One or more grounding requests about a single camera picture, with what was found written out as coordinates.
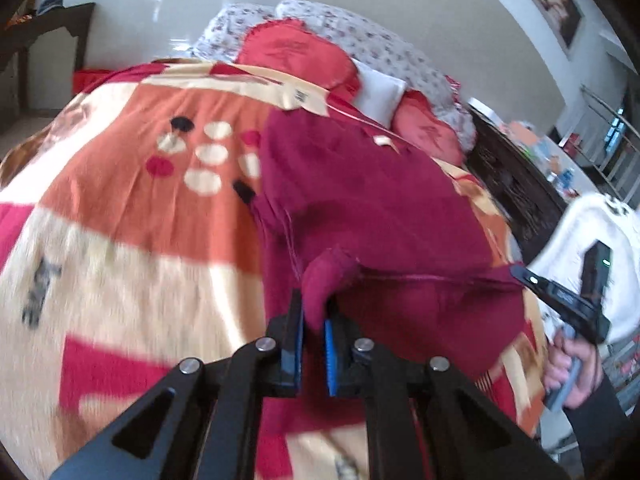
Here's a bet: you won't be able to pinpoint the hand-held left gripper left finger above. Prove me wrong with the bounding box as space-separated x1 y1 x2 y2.
47 287 306 480

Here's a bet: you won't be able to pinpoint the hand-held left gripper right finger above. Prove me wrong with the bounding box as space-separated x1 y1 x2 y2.
322 305 571 480

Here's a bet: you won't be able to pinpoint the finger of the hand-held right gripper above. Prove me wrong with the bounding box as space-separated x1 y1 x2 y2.
510 264 556 301

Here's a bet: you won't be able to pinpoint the dark red knitted sweater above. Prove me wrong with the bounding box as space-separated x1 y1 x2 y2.
250 105 528 433

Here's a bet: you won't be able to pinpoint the person's right forearm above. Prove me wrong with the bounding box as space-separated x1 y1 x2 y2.
565 372 640 480

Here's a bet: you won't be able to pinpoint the person's right hand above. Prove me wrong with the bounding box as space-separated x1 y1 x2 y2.
542 329 601 408

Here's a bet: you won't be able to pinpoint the carved dark wooden cabinet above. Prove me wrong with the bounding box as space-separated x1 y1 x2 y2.
465 102 571 263

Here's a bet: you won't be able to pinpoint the pile of assorted small items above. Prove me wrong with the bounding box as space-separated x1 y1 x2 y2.
500 120 581 201

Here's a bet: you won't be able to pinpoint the metal stair railing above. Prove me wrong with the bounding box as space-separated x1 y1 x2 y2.
580 85 640 201

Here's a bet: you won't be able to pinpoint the red heart-shaped frilled pillow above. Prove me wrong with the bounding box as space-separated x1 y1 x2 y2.
235 19 361 106
390 90 468 166

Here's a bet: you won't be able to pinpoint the orange red printed blanket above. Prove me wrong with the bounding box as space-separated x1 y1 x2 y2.
0 60 548 480

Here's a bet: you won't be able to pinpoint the white pillow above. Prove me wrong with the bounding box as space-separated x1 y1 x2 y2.
350 57 407 126

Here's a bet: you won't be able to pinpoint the floral white pillows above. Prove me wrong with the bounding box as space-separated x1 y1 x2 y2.
192 0 476 151

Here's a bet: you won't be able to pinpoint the dark wooden side table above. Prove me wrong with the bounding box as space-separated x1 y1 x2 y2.
0 2 96 133

